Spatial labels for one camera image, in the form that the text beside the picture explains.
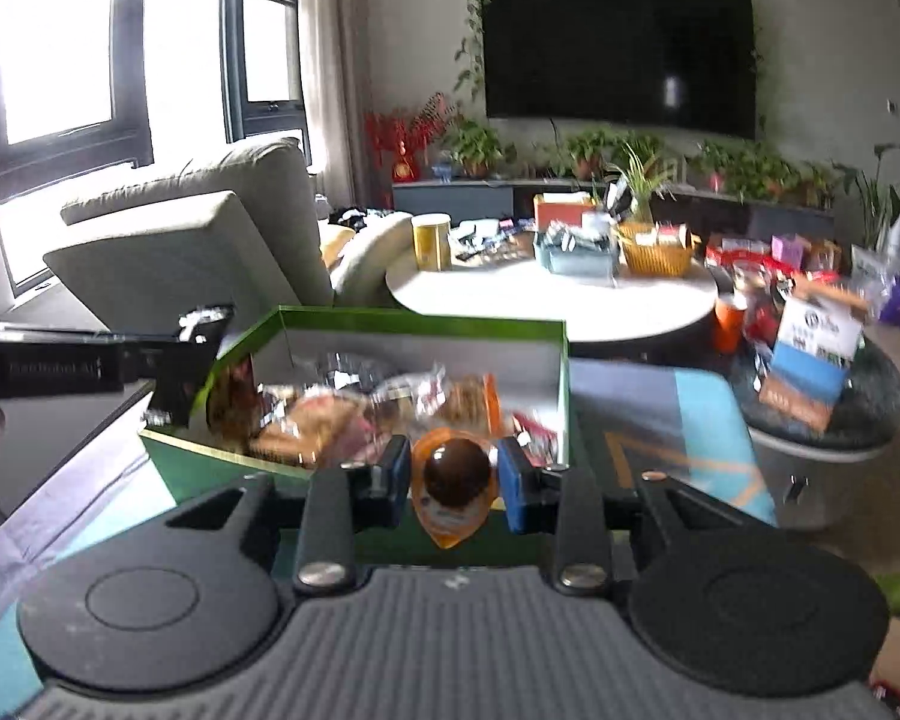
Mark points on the orange tissue box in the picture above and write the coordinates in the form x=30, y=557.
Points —
x=564, y=210

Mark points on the row of green potted plants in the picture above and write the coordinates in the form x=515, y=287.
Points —
x=757, y=169

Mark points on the purple box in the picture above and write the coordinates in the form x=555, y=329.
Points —
x=787, y=250

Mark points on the orange can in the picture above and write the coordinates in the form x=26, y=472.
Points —
x=730, y=324

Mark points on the orange pouch with brown egg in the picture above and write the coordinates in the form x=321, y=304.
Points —
x=454, y=476

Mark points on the grey television console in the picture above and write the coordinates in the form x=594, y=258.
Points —
x=457, y=202

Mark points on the beige curtain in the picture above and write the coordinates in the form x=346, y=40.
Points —
x=334, y=67

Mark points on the tall leafy plant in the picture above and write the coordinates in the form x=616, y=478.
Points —
x=874, y=195

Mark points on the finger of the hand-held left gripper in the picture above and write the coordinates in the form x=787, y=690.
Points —
x=184, y=375
x=206, y=330

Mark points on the blue plastic tray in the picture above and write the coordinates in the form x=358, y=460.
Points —
x=576, y=259

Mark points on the red brown snack pouch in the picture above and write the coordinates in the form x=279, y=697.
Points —
x=232, y=397

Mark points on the blue bed sheet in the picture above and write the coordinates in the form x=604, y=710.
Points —
x=37, y=510

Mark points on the red snack bags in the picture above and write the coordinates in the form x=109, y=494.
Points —
x=772, y=307

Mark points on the spider plant in vase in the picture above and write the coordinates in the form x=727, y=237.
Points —
x=643, y=180

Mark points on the scattered stationery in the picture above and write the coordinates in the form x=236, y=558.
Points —
x=491, y=240

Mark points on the red black snack packet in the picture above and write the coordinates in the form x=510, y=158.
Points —
x=538, y=436

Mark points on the narrow black-framed window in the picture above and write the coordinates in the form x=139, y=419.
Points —
x=266, y=30

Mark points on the beige armchair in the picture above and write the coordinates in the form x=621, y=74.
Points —
x=195, y=240

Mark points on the orange biscuit packet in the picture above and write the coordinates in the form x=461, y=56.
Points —
x=474, y=399

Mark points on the ivy vine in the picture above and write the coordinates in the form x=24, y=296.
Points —
x=471, y=22

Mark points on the red flower decoration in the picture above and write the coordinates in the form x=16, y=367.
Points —
x=405, y=139

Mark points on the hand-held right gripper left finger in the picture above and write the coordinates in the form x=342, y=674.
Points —
x=397, y=476

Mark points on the large black-framed window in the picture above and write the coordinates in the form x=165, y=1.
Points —
x=52, y=52

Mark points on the round white table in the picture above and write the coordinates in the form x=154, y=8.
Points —
x=540, y=300

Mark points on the black television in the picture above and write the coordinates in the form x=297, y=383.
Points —
x=615, y=52

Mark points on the green cardboard box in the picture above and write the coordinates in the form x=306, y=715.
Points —
x=187, y=476

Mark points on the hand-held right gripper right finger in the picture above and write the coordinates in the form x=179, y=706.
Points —
x=511, y=484

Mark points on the wicker basket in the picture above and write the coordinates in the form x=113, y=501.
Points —
x=656, y=255

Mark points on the green potted plant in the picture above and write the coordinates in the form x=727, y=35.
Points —
x=476, y=146
x=589, y=151

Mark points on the yellow can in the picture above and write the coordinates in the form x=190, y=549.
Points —
x=431, y=241

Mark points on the yellow bread packet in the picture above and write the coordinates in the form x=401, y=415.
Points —
x=307, y=424

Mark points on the blue white carton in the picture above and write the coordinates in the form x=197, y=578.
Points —
x=814, y=360

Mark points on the dark round side table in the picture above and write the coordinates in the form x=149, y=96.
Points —
x=870, y=405

